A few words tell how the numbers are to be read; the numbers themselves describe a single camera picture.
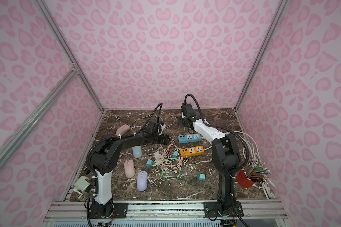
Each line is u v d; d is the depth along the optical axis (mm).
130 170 859
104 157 533
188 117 720
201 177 803
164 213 732
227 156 523
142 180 816
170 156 914
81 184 783
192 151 926
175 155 900
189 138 987
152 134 801
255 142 1005
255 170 747
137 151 929
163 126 926
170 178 841
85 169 854
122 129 1034
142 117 1155
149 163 867
